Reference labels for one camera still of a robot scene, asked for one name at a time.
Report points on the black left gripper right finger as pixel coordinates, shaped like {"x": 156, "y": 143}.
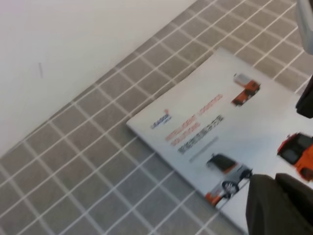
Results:
{"x": 297, "y": 193}

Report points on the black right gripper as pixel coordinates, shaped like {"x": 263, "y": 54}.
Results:
{"x": 304, "y": 105}

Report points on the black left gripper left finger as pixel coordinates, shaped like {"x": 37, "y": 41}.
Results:
{"x": 267, "y": 208}

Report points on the white orange brochure book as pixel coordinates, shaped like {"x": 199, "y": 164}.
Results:
{"x": 224, "y": 123}

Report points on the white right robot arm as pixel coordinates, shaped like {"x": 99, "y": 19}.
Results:
{"x": 305, "y": 24}

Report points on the grey checked tablecloth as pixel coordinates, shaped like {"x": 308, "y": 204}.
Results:
{"x": 84, "y": 172}

